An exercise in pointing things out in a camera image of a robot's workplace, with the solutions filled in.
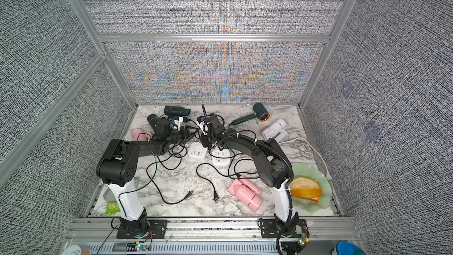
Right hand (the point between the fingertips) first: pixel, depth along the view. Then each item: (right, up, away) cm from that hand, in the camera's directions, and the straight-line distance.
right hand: (200, 132), depth 92 cm
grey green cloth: (-41, -29, -11) cm, 51 cm away
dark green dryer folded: (-31, +7, +13) cm, 34 cm away
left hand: (0, +1, +2) cm, 2 cm away
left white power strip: (-2, -11, +2) cm, 11 cm away
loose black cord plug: (-24, -21, -5) cm, 33 cm away
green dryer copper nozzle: (+35, +12, +21) cm, 43 cm away
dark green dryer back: (-20, +13, +22) cm, 33 cm away
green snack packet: (-37, -33, -14) cm, 51 cm away
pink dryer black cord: (+9, -29, -11) cm, 32 cm away
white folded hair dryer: (+44, 0, +10) cm, 45 cm away
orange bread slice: (+48, -23, -16) cm, 56 cm away
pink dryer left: (-36, -2, +8) cm, 37 cm away
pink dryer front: (+23, -26, -14) cm, 38 cm away
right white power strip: (+12, -15, -2) cm, 19 cm away
